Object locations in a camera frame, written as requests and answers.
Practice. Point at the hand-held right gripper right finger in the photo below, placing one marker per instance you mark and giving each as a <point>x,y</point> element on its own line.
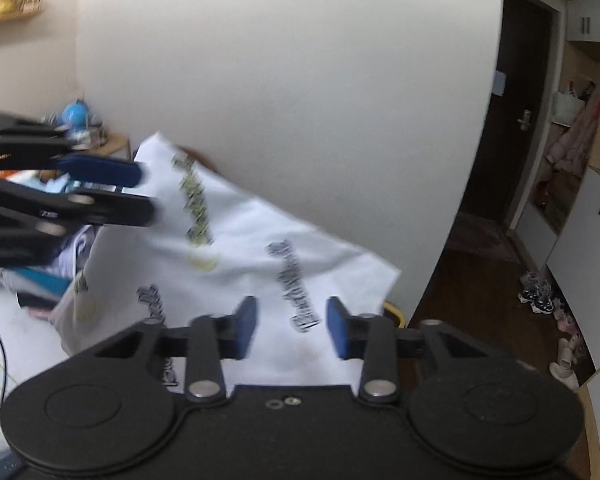
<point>336,330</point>

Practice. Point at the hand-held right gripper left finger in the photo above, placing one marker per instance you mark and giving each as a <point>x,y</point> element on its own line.
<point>247,327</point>

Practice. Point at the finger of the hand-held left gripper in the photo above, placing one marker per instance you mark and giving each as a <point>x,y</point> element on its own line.
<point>110,212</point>
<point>100,170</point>

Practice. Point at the white printed shirt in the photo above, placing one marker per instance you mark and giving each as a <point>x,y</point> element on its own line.
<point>240,240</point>

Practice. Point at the small wooden table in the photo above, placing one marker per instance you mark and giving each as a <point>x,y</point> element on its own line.
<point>115,145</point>

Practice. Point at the blue globe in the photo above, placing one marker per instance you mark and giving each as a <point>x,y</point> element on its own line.
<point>75,115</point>

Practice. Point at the yellow curved band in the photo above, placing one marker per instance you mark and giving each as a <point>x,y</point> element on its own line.
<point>397,312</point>

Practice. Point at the pink shoes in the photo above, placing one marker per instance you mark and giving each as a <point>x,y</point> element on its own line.
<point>567,317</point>

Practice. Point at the beige slipper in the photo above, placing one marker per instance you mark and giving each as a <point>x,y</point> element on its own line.
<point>565,367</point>

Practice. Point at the dark door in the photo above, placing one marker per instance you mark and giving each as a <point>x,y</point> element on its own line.
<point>510,110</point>

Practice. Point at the pink coat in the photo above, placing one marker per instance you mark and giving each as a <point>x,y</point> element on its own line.
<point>577,135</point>

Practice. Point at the white bag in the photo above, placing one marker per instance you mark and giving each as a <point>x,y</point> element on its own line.
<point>567,107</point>

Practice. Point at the white wall cabinet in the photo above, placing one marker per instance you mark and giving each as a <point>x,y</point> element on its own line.
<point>587,17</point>

